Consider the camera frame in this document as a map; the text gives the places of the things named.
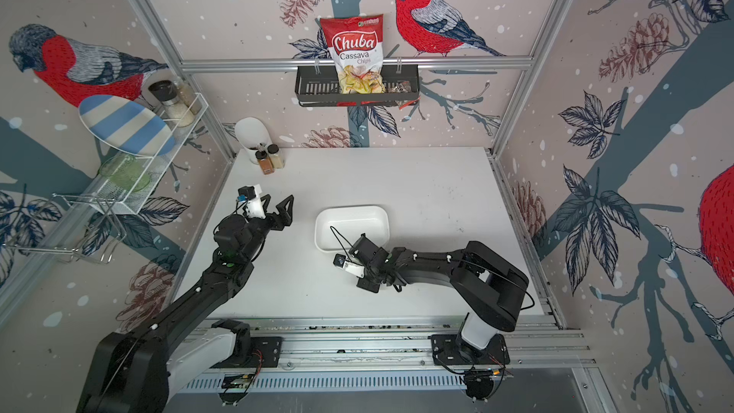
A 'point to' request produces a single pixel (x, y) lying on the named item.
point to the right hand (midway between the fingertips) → (363, 269)
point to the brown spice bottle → (265, 162)
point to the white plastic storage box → (337, 228)
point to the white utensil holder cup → (251, 132)
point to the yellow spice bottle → (276, 155)
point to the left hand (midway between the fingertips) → (285, 190)
